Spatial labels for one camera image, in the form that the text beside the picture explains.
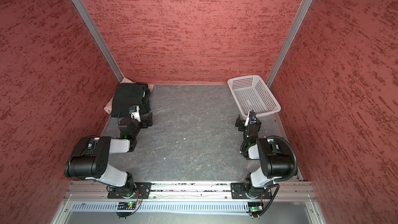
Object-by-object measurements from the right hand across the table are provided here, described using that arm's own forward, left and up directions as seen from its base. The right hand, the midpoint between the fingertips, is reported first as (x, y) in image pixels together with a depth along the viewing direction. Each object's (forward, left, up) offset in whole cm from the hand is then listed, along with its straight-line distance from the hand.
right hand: (245, 117), depth 92 cm
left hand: (+4, +62, 0) cm, 62 cm away
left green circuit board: (-41, +63, -8) cm, 76 cm away
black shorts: (+21, +78, +1) cm, 80 cm away
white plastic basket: (+28, -12, -8) cm, 31 cm away
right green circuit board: (-44, +3, -9) cm, 45 cm away
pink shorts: (+12, +89, -2) cm, 90 cm away
